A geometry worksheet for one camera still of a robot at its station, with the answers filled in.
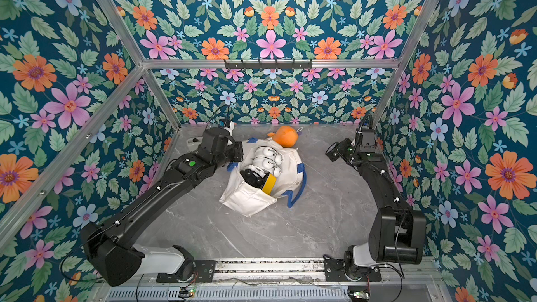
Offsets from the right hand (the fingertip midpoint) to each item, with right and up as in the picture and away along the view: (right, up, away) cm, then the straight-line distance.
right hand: (344, 143), depth 86 cm
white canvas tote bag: (-39, -21, -11) cm, 45 cm away
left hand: (-40, 0, -10) cm, 41 cm away
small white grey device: (-73, 0, +21) cm, 76 cm away
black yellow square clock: (-33, -17, -2) cm, 37 cm away
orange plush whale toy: (-25, +4, +19) cm, 31 cm away
